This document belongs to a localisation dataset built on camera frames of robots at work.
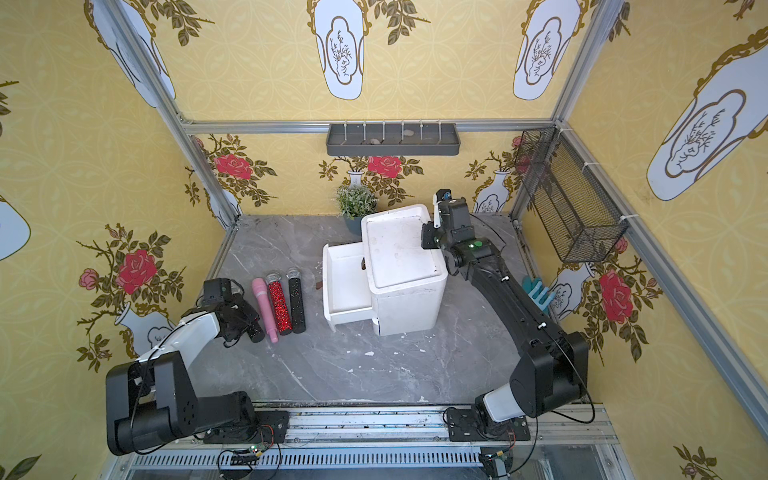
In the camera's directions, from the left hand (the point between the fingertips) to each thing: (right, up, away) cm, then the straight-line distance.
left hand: (249, 317), depth 91 cm
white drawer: (+29, +8, 0) cm, 30 cm away
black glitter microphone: (+12, +8, +6) cm, 15 cm away
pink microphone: (+1, +7, +6) cm, 9 cm away
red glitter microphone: (+8, +3, +2) cm, 9 cm away
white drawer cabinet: (+46, +13, -17) cm, 51 cm away
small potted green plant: (+30, +36, +12) cm, 49 cm away
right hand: (+51, +26, -8) cm, 58 cm away
